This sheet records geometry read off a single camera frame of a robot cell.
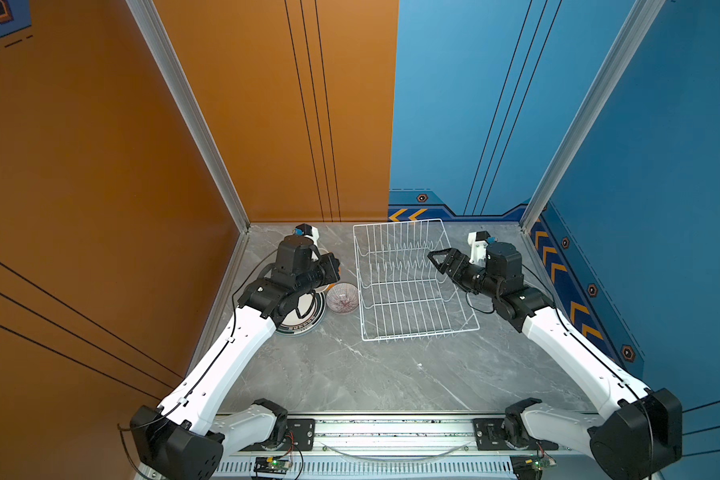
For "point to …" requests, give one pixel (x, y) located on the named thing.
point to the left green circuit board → (271, 465)
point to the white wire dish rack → (402, 291)
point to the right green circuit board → (530, 466)
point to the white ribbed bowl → (342, 297)
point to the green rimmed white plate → (310, 311)
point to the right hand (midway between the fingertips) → (433, 261)
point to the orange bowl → (330, 286)
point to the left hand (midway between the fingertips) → (340, 258)
